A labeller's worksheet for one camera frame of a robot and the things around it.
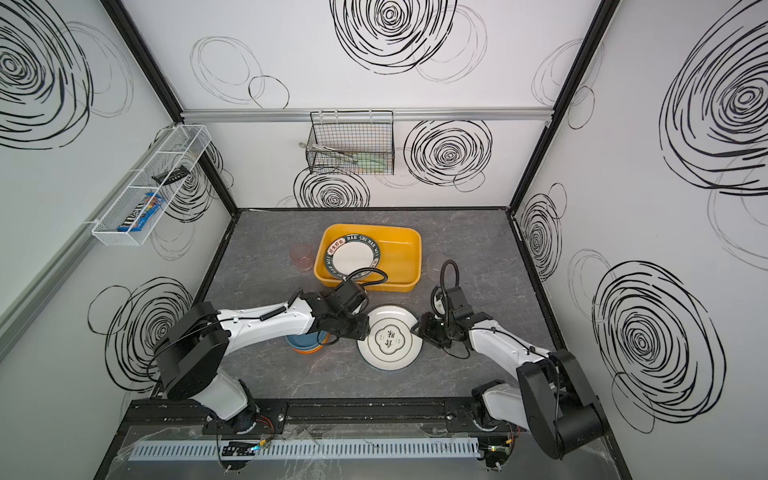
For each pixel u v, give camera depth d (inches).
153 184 30.9
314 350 30.9
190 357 17.3
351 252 41.6
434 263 37.9
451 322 27.4
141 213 27.3
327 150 33.3
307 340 30.5
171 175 30.1
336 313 26.0
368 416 29.7
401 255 40.5
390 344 33.3
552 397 16.5
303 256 39.5
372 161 34.1
